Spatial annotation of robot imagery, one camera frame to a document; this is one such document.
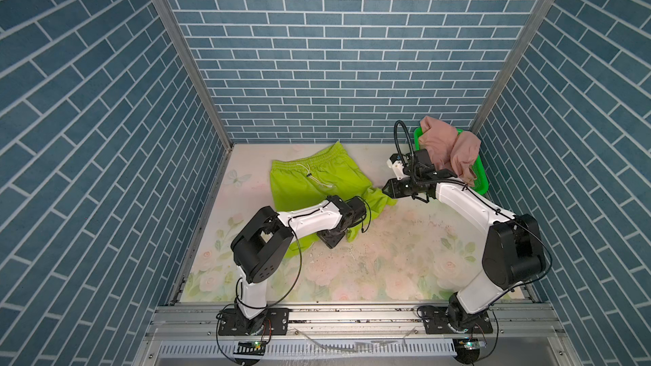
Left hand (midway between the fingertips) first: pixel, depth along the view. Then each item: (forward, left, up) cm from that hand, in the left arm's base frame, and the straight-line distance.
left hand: (324, 236), depth 89 cm
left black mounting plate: (-25, +15, -3) cm, 29 cm away
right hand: (+14, -22, +12) cm, 28 cm away
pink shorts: (+38, -55, +6) cm, 67 cm away
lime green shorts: (+25, +9, 0) cm, 26 cm away
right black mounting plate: (-26, -34, -1) cm, 43 cm away
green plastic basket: (+19, -62, +6) cm, 65 cm away
